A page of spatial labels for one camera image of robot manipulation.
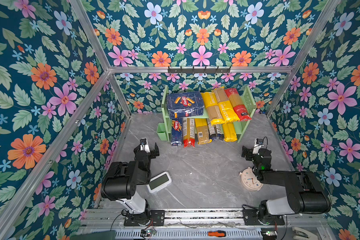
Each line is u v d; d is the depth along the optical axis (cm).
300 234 67
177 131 89
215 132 90
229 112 80
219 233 68
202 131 90
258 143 80
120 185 46
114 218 72
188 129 91
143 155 73
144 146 78
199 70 92
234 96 89
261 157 70
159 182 82
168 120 99
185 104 80
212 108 82
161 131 104
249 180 84
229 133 88
